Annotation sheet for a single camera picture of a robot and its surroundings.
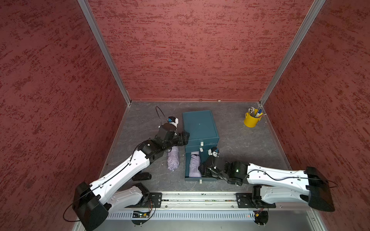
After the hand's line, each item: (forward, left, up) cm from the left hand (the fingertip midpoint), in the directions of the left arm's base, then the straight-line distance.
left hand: (183, 137), depth 76 cm
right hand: (-15, -10, -11) cm, 21 cm away
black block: (-14, +26, -23) cm, 37 cm away
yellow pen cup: (+22, -48, -14) cm, 54 cm away
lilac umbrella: (-7, +6, -16) cm, 18 cm away
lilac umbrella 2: (-8, -7, -16) cm, 19 cm away
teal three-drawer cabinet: (+1, -10, +2) cm, 10 cm away
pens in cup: (+27, -52, -10) cm, 59 cm away
